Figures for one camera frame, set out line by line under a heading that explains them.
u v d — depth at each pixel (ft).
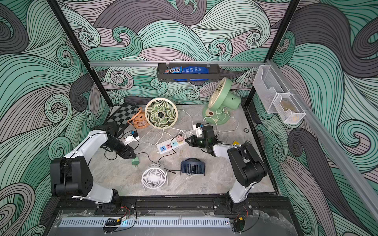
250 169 1.52
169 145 3.11
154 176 2.43
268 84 2.55
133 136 2.55
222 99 2.83
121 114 3.62
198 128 2.81
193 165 2.66
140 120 3.40
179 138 3.04
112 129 2.16
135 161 2.80
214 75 2.97
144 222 2.29
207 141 2.44
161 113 3.20
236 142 3.21
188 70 3.03
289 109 2.05
